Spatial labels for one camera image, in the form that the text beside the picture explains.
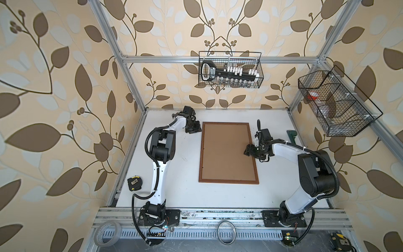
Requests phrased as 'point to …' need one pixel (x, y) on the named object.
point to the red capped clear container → (314, 95)
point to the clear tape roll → (114, 240)
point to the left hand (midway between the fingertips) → (201, 128)
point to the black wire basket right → (341, 108)
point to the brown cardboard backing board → (223, 157)
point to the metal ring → (218, 234)
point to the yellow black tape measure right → (340, 243)
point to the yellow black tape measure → (135, 183)
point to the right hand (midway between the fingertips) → (249, 155)
